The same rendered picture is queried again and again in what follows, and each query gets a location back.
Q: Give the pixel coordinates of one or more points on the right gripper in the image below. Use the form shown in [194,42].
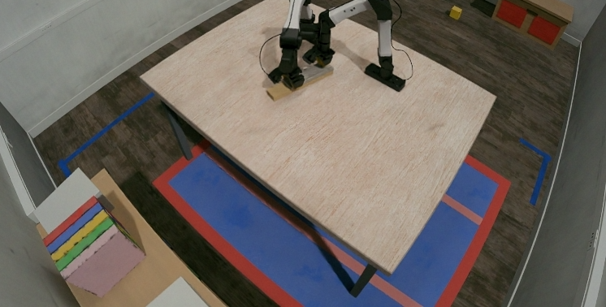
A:
[295,78]

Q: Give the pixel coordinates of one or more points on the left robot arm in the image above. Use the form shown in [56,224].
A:
[331,18]

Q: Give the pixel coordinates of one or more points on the light wooden beam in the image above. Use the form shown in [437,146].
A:
[282,90]

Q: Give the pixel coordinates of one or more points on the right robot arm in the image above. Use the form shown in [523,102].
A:
[298,12]

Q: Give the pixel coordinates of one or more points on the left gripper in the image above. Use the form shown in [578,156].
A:
[327,53]

